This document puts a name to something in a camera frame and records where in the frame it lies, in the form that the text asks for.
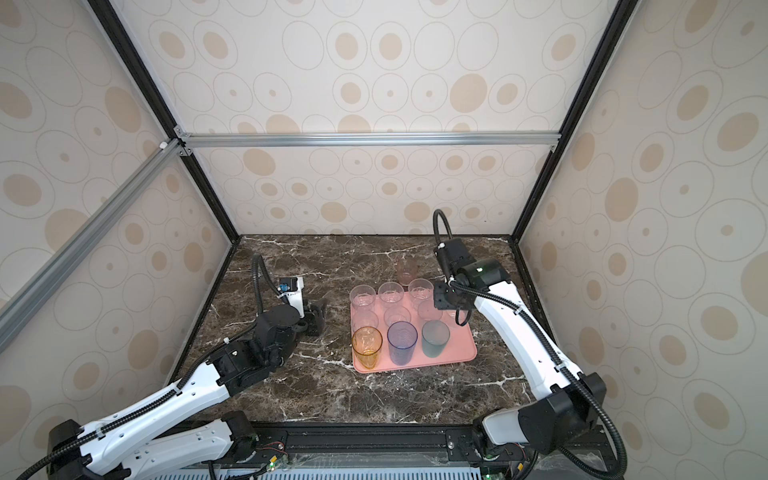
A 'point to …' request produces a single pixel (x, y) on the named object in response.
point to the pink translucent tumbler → (407, 271)
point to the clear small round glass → (428, 311)
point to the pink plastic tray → (386, 336)
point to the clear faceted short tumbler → (421, 291)
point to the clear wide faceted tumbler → (364, 318)
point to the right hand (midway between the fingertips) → (448, 298)
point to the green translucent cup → (435, 336)
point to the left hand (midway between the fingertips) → (327, 299)
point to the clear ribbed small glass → (390, 293)
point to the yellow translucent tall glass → (367, 342)
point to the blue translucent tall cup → (402, 338)
